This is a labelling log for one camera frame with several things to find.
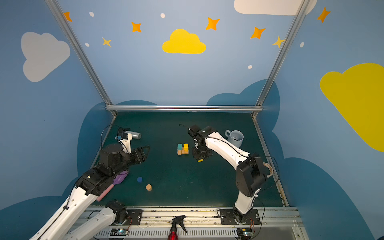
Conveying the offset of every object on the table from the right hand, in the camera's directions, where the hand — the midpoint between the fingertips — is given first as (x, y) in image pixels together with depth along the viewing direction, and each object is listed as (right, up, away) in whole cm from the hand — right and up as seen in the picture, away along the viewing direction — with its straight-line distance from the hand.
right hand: (200, 157), depth 84 cm
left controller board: (-40, -33, -14) cm, 54 cm away
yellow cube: (-9, +5, +12) cm, 15 cm away
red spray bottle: (-13, -32, -17) cm, 39 cm away
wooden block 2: (-10, +1, +14) cm, 17 cm away
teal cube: (-13, +4, +12) cm, 18 cm away
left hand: (-26, +7, -14) cm, 30 cm away
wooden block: (-13, +1, +11) cm, 17 cm away
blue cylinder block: (-36, -13, +2) cm, 38 cm away
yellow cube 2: (0, -2, -1) cm, 2 cm away
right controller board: (+21, -35, -13) cm, 42 cm away
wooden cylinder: (-29, -16, -2) cm, 33 cm away
